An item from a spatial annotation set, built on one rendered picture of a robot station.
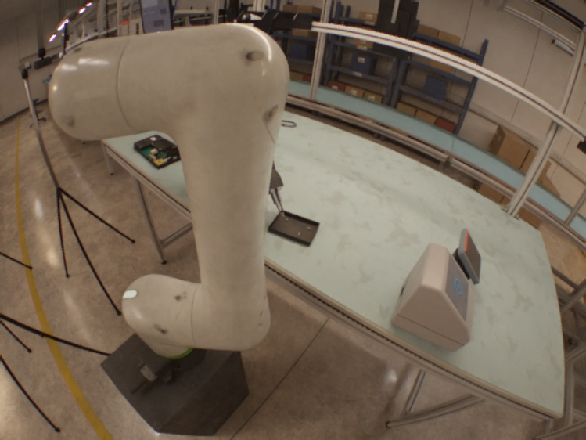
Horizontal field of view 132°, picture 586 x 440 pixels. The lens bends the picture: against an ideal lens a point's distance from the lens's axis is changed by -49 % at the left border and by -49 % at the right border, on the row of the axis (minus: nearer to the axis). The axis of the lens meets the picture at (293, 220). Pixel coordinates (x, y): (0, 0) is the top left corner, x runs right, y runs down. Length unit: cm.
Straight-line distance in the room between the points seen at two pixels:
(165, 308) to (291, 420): 110
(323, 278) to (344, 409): 107
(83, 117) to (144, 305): 33
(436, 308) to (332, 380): 112
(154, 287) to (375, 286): 46
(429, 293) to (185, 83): 44
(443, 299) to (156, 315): 49
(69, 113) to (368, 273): 60
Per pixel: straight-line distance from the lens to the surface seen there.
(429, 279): 45
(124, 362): 75
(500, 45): 470
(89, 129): 30
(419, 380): 152
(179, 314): 46
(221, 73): 22
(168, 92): 24
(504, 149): 374
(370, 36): 118
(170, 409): 68
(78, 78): 29
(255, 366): 149
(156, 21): 221
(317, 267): 57
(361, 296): 56
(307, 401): 147
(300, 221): 66
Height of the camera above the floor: 144
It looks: 41 degrees down
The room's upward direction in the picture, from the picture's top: 9 degrees clockwise
